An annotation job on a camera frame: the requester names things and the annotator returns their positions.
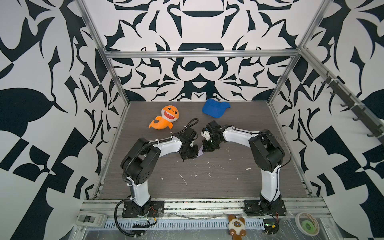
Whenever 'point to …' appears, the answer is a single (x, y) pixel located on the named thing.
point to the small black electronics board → (271, 226)
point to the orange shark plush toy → (169, 114)
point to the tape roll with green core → (307, 224)
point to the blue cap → (215, 108)
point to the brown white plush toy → (236, 227)
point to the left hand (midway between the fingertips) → (198, 154)
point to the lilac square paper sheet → (200, 152)
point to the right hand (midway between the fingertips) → (204, 149)
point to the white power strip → (88, 219)
